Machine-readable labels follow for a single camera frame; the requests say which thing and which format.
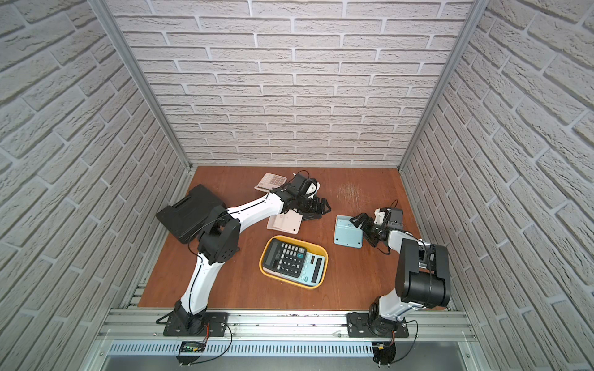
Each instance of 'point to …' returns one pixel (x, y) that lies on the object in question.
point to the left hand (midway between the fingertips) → (318, 200)
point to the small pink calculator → (270, 181)
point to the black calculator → (283, 257)
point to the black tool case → (189, 216)
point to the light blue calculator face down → (346, 233)
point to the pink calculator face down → (289, 222)
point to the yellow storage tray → (309, 247)
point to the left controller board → (189, 346)
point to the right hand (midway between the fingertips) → (359, 226)
